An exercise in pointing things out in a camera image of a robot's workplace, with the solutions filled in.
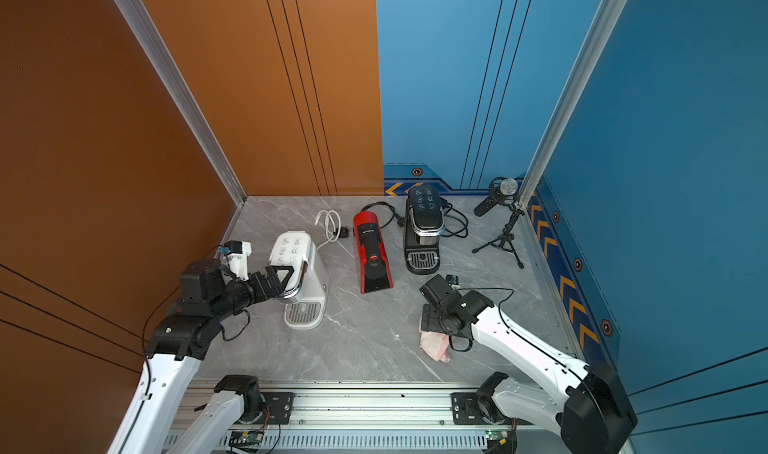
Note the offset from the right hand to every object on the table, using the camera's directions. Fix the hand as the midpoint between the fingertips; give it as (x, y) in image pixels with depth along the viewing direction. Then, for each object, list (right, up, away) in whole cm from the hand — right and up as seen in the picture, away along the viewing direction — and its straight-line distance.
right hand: (437, 322), depth 81 cm
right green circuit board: (+13, -25, -9) cm, 29 cm away
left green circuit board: (-46, -25, -10) cm, 53 cm away
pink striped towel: (-1, -5, -2) cm, 6 cm away
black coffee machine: (-3, +27, +2) cm, 27 cm away
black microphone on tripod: (+21, +37, +8) cm, 43 cm away
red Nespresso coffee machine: (-17, +16, -1) cm, 24 cm away
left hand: (-39, +16, -8) cm, 43 cm away
